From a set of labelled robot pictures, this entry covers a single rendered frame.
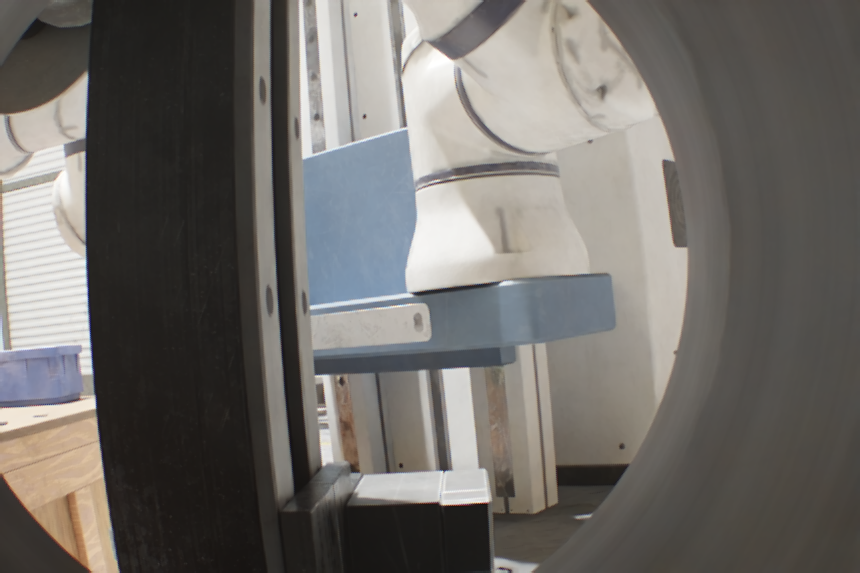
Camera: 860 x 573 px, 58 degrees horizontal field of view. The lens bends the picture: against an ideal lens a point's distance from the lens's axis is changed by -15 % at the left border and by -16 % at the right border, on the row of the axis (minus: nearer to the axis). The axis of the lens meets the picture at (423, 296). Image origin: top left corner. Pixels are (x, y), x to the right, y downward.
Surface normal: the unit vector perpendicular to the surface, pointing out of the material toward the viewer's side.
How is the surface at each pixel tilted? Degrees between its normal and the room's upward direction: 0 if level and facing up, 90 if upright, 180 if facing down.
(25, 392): 90
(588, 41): 98
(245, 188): 90
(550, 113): 142
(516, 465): 90
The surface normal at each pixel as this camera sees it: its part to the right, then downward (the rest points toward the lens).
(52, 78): -0.04, -0.02
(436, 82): -0.89, 0.03
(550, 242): 0.43, -0.39
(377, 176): -0.64, 0.05
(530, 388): 0.76, -0.10
